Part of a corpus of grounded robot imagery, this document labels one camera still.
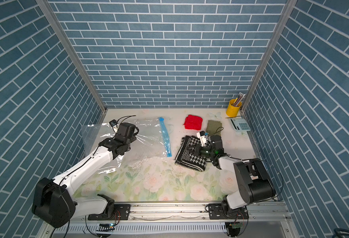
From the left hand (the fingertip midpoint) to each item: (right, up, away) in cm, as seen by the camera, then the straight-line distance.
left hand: (133, 134), depth 84 cm
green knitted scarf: (+51, +3, +21) cm, 55 cm away
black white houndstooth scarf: (+31, -15, +5) cm, 35 cm away
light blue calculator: (+72, +5, +25) cm, 76 cm away
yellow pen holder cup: (+67, +15, +28) cm, 74 cm away
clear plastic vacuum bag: (+10, -6, +8) cm, 14 cm away
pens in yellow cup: (+71, +24, +24) cm, 79 cm away
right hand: (+32, -10, +2) cm, 34 cm away
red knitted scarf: (+36, +6, +23) cm, 44 cm away
